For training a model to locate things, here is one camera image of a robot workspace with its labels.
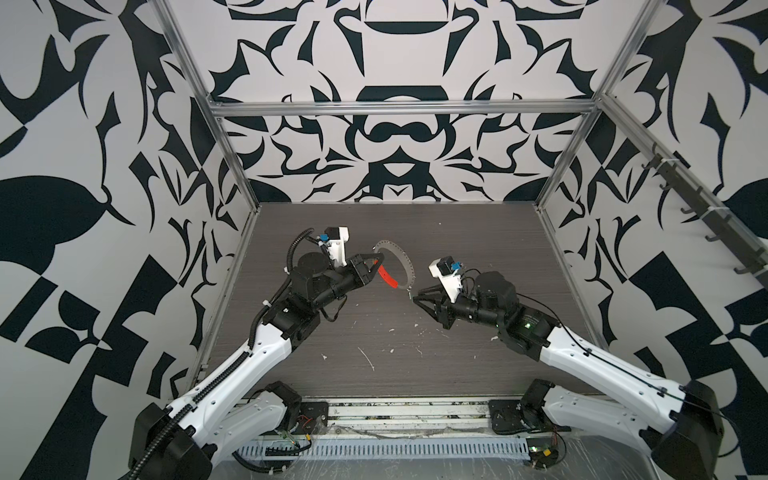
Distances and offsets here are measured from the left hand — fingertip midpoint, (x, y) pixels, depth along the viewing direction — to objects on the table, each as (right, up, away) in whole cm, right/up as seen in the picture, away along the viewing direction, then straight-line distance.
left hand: (386, 251), depth 68 cm
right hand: (+7, -11, +2) cm, 13 cm away
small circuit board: (+37, -47, +3) cm, 60 cm away
